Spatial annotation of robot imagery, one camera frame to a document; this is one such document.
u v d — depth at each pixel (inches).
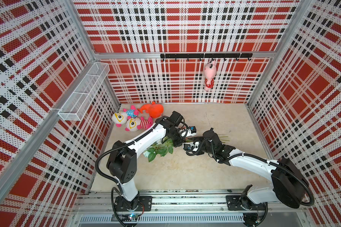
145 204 28.9
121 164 18.0
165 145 30.2
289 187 16.3
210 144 24.7
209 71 35.7
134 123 38.9
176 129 28.6
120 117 41.0
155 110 42.4
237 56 34.8
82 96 29.1
